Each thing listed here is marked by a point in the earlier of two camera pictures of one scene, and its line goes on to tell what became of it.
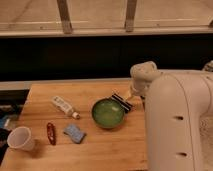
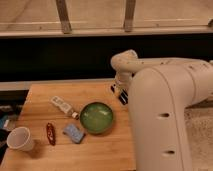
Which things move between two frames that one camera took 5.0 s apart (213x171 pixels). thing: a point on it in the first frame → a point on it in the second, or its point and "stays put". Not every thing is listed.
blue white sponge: [76, 135] stays put
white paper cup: [21, 137] stays put
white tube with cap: [60, 104] stays put
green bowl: [108, 113] → [96, 117]
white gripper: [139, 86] → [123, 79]
